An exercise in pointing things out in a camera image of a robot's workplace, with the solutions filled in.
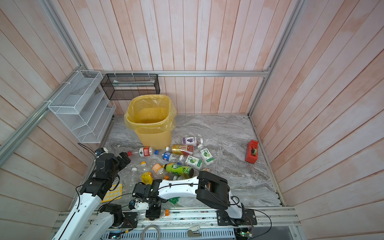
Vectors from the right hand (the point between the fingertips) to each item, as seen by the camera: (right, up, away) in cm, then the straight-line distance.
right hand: (152, 213), depth 75 cm
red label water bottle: (-9, +29, +17) cm, 35 cm away
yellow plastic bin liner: (-9, +55, +24) cm, 61 cm away
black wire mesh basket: (-28, +74, +29) cm, 84 cm away
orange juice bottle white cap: (+12, +15, +8) cm, 21 cm away
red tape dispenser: (+59, +29, +17) cm, 68 cm away
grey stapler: (+21, -5, -6) cm, 22 cm away
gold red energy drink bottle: (+14, +30, +18) cm, 38 cm away
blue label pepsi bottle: (+6, +26, +15) cm, 31 cm away
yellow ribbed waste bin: (-1, +37, +17) cm, 41 cm away
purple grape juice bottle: (+21, +35, +26) cm, 48 cm away
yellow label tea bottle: (-5, +16, +7) cm, 18 cm away
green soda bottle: (+11, +6, +1) cm, 13 cm away
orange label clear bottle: (+1, +19, +11) cm, 22 cm away
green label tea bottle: (+15, +20, +5) cm, 26 cm away
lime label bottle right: (+30, +26, +17) cm, 43 cm away
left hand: (-18, +26, +4) cm, 32 cm away
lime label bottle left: (+21, +23, +15) cm, 35 cm away
